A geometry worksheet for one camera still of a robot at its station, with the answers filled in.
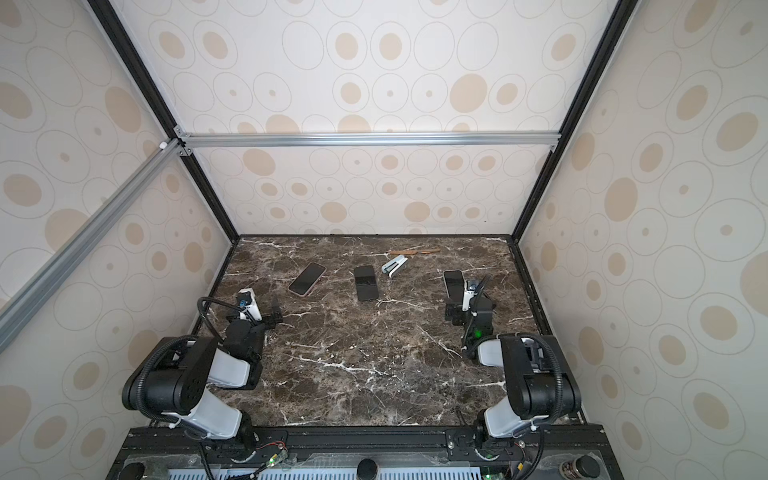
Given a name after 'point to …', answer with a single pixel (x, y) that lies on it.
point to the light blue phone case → (446, 288)
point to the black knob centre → (367, 469)
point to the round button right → (580, 467)
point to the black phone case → (366, 283)
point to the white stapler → (392, 265)
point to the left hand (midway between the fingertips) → (266, 291)
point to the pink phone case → (311, 287)
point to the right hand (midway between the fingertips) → (468, 297)
